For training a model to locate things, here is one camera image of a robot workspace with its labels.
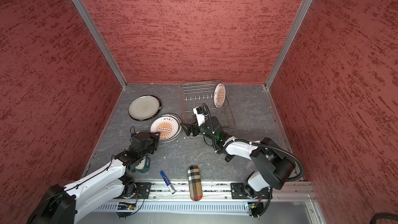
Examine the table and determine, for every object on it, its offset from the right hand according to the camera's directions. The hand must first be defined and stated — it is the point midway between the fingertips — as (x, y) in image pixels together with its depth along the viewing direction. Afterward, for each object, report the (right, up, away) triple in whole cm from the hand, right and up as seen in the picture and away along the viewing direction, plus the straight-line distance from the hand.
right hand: (185, 123), depth 81 cm
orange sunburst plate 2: (+21, +16, +23) cm, 35 cm away
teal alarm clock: (-21, -21, -5) cm, 30 cm away
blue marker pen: (-8, -29, -6) cm, 31 cm away
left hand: (-14, -9, +5) cm, 18 cm away
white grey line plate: (-31, +7, +23) cm, 39 cm away
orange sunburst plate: (-13, -4, +13) cm, 19 cm away
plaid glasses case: (+5, -28, -7) cm, 30 cm away
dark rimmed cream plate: (-21, +4, +21) cm, 30 cm away
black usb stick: (+24, -19, +1) cm, 31 cm away
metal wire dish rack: (+4, +16, +34) cm, 37 cm away
